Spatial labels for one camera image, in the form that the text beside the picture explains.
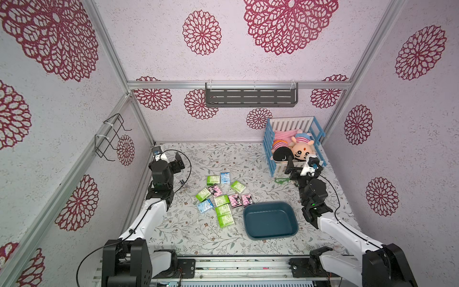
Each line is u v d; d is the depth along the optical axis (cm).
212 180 99
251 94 92
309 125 110
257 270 75
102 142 73
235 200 92
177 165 73
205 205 90
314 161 63
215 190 95
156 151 68
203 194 94
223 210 88
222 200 92
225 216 86
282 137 112
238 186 97
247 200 92
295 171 70
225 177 100
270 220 89
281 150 99
